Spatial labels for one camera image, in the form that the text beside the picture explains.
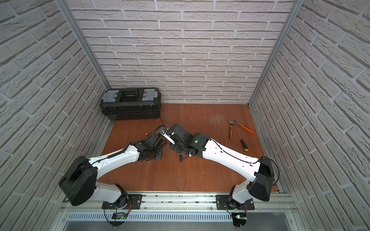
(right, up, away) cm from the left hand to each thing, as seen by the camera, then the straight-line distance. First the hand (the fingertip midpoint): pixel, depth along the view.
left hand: (161, 152), depth 87 cm
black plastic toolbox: (-23, +32, +10) cm, 40 cm away
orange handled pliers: (+53, +18, +19) cm, 59 cm away
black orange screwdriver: (+55, +2, +6) cm, 55 cm away
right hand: (+12, +12, -13) cm, 21 cm away
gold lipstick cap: (-12, +10, +10) cm, 19 cm away
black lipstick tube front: (+12, -3, -2) cm, 13 cm away
